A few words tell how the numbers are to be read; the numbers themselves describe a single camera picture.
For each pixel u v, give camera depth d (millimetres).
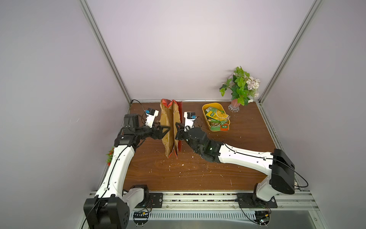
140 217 721
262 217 701
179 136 628
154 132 653
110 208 383
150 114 656
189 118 609
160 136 664
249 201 724
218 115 1011
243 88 830
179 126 683
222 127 948
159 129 667
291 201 743
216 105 1112
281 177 396
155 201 732
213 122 993
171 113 726
